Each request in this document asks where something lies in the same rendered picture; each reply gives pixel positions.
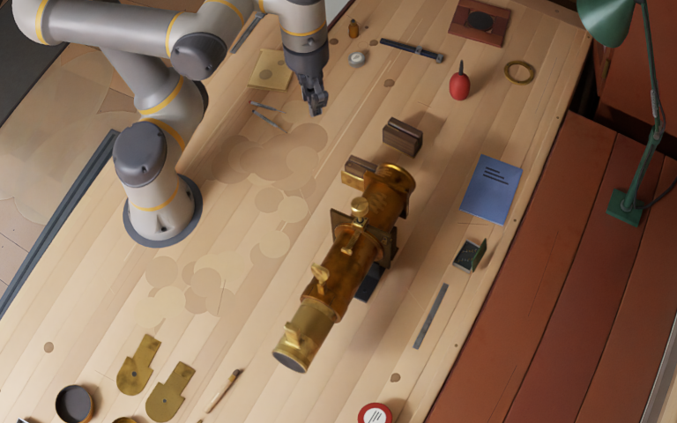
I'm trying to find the brass tab on lens barrel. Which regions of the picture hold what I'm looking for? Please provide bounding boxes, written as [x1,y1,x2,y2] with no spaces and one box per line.
[309,263,331,299]

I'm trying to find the wooden handled brush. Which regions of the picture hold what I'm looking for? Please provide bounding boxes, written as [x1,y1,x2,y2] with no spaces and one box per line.
[205,367,244,416]

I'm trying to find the brass slot stop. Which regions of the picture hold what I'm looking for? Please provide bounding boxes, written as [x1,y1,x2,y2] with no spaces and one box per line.
[144,360,197,423]
[115,333,163,397]

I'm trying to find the brass round lens cap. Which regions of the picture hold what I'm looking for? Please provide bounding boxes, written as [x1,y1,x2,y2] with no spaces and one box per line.
[54,383,95,423]

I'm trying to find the green desk lamp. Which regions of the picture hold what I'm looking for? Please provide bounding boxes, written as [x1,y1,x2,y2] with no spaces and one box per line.
[576,0,667,228]

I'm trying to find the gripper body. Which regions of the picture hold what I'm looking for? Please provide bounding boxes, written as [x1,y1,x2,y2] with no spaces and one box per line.
[282,41,330,89]

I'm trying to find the red-brown wooden side bench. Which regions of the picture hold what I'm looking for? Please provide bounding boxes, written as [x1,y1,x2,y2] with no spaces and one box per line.
[424,110,677,423]

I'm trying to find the red and white round tin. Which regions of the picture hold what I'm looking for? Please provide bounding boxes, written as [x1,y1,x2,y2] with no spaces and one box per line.
[356,402,395,423]

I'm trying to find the brass ring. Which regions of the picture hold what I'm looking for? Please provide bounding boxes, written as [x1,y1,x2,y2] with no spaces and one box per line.
[502,59,537,86]

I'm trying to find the brass round knob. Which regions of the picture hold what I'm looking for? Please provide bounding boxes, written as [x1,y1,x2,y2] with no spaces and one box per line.
[349,197,370,227]

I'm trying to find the grey metal ruler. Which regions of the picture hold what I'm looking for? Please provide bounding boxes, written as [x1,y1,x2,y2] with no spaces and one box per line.
[412,282,450,351]

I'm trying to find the dark blue screwdriver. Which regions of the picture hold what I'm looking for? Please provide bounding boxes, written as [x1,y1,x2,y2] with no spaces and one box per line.
[378,37,446,64]

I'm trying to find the brass lens body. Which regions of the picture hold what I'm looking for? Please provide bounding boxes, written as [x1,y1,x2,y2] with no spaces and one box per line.
[272,162,417,375]

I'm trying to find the black lamp cable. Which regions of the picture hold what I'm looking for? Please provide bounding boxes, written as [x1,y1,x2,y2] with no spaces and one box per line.
[641,162,677,212]

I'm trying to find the brown wooden block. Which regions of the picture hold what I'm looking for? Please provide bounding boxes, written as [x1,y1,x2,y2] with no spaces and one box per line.
[343,154,380,181]

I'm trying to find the dark wooden case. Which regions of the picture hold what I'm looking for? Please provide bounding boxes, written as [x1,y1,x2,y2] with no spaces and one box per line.
[381,117,424,159]

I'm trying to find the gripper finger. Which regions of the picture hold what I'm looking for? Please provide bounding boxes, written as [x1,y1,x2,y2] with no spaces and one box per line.
[312,76,329,117]
[298,80,317,115]

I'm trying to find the small green open box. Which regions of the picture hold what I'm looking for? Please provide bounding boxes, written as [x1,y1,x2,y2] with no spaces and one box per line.
[452,237,488,275]

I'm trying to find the dark grey mat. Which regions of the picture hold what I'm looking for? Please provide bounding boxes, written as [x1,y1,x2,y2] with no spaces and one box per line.
[0,0,70,162]

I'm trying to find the dark grey round base plate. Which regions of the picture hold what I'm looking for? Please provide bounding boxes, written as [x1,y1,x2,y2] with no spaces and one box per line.
[122,174,205,249]

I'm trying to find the red rubber blower bulb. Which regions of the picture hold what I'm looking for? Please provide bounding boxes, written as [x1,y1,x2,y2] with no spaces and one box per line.
[449,59,472,102]

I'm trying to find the small brass tab on tube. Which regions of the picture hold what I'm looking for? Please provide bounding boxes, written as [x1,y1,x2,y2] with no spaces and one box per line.
[282,324,303,352]

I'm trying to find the wooden frame with dark disc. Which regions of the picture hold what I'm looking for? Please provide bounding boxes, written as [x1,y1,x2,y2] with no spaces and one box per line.
[447,0,513,49]

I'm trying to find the grey flat bar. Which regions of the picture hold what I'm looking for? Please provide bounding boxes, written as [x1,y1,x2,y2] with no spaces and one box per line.
[229,11,266,56]

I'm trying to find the blue notebook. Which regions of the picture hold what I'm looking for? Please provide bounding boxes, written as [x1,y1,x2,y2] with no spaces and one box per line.
[459,153,524,227]

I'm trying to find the grey bench edge strip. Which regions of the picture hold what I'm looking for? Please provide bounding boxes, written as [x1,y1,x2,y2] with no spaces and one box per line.
[0,129,122,376]

